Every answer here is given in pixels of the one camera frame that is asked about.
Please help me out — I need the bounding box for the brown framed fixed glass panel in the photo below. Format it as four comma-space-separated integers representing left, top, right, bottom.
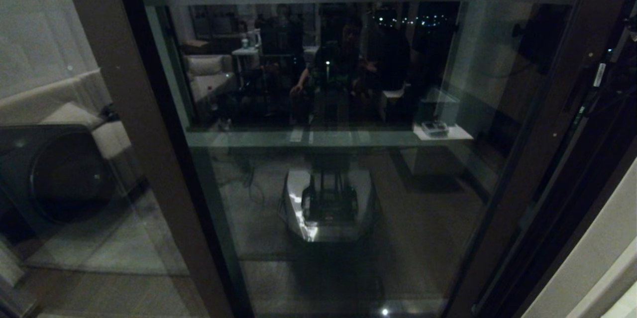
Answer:
0, 0, 234, 318

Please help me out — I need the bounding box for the brown framed sliding glass door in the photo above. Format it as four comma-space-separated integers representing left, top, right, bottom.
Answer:
132, 0, 637, 318

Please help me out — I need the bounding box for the dark grey box furniture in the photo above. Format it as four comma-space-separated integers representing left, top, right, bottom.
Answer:
0, 124, 145, 224

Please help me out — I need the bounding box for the recessed metal door handle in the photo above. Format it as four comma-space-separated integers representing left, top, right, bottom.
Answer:
550, 51, 598, 139

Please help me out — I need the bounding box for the grey rug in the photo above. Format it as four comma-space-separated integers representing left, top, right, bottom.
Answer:
25, 186, 192, 277

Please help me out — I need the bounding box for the brown stone balcony sill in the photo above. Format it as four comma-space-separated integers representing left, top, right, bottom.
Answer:
189, 126, 448, 135

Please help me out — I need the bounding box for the white sofa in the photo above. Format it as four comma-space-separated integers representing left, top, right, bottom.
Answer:
0, 68, 149, 194

